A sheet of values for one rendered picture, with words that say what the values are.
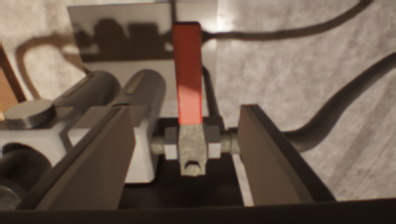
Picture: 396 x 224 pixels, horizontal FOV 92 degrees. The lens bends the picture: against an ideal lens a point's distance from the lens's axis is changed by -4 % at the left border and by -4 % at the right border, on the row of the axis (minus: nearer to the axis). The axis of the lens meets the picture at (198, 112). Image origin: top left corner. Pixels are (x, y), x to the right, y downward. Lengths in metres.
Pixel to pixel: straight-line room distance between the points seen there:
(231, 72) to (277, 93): 0.18
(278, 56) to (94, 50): 0.57
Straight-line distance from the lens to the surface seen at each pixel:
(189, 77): 0.15
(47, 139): 0.26
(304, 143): 0.27
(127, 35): 0.66
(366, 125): 1.02
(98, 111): 0.27
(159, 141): 0.24
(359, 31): 0.81
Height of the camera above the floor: 0.63
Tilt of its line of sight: 60 degrees down
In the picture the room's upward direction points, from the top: 177 degrees clockwise
